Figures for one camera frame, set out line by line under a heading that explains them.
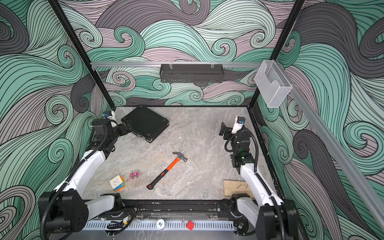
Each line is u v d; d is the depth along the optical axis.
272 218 0.38
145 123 1.02
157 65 0.95
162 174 0.84
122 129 0.73
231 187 0.78
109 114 0.71
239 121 0.66
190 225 0.69
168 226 0.63
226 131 0.72
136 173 0.83
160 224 0.64
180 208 0.74
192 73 1.00
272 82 0.78
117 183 0.77
